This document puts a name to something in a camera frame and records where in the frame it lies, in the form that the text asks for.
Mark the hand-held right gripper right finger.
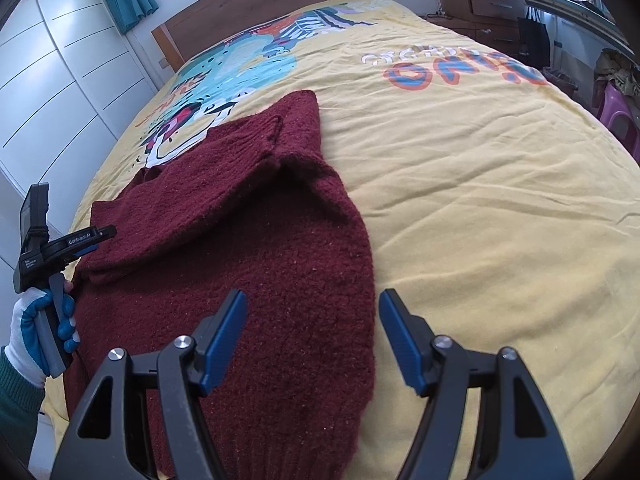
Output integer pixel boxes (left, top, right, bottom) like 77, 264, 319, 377
378, 288, 576, 480

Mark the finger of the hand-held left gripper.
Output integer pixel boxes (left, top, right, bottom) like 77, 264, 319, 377
67, 226, 119, 267

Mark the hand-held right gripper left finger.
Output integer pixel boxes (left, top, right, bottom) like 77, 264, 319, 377
50, 288, 249, 480

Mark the dark red knit sweater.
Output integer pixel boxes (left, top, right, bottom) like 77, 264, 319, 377
62, 89, 377, 480

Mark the person's left forearm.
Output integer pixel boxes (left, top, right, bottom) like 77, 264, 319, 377
0, 344, 49, 462

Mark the person's left hand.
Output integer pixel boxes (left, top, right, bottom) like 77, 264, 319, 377
4, 280, 81, 389

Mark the yellow printed blanket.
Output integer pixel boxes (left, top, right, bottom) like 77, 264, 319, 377
64, 0, 640, 480

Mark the white wardrobe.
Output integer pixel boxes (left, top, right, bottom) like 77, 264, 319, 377
0, 0, 161, 198

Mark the wooden headboard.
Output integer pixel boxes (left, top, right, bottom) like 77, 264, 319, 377
151, 0, 379, 72

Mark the pink plastic stool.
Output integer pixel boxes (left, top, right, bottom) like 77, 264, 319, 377
597, 81, 640, 162

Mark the black bag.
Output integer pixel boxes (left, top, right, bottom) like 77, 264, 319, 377
517, 4, 552, 69

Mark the wooden dresser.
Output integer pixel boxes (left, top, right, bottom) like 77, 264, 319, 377
432, 0, 539, 57

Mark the beige jacket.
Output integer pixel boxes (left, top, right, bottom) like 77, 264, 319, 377
594, 48, 640, 97

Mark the glass-edged desk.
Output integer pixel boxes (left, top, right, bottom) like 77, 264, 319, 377
487, 0, 637, 57

